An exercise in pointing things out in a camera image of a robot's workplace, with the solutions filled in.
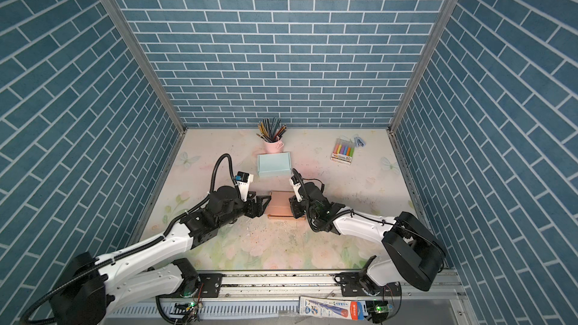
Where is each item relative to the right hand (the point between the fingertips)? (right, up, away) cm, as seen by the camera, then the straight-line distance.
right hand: (289, 197), depth 86 cm
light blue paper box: (-8, +11, +16) cm, 21 cm away
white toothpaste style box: (+21, -31, -17) cm, 41 cm away
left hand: (-8, +1, -7) cm, 11 cm away
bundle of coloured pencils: (-10, +27, +19) cm, 34 cm away
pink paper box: (-3, -3, -5) cm, 6 cm away
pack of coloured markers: (+26, +17, +25) cm, 40 cm away
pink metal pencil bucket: (-7, +19, +16) cm, 26 cm away
